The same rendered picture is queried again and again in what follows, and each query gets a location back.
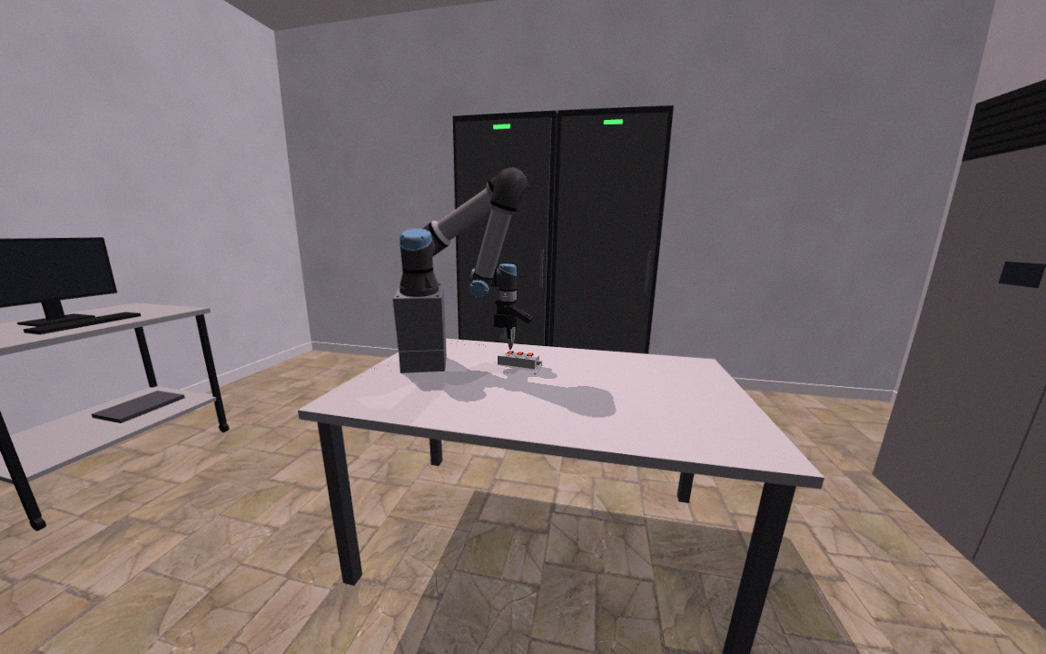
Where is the grey power strip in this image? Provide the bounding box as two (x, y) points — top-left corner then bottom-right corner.
(498, 351), (542, 374)

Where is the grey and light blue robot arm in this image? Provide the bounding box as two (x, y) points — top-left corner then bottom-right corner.
(400, 168), (528, 302)

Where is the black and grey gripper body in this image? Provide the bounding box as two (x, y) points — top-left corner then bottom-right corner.
(494, 300), (517, 328)

